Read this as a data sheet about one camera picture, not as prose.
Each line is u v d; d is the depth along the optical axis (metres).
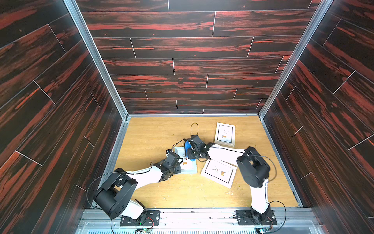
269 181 0.54
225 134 1.08
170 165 0.70
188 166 0.92
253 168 0.51
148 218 0.73
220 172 0.89
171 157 0.72
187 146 0.95
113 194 0.44
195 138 0.76
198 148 0.74
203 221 0.73
